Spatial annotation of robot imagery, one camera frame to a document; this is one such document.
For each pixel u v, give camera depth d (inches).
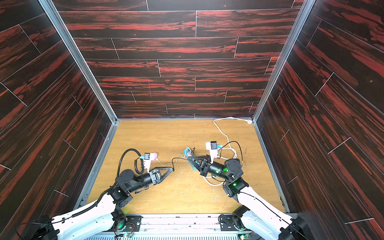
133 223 28.5
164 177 25.4
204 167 24.1
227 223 28.9
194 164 25.6
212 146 23.8
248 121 45.5
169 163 37.0
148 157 26.1
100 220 22.7
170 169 26.0
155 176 24.7
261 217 17.4
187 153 35.8
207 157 25.4
